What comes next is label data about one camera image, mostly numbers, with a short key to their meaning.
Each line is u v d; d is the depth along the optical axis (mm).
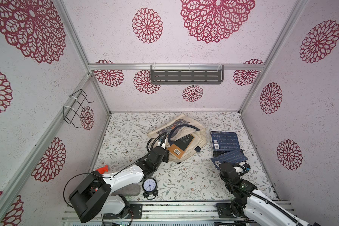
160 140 713
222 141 973
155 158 624
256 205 536
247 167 715
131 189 783
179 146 944
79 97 817
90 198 417
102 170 861
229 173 618
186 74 936
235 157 839
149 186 796
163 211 746
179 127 922
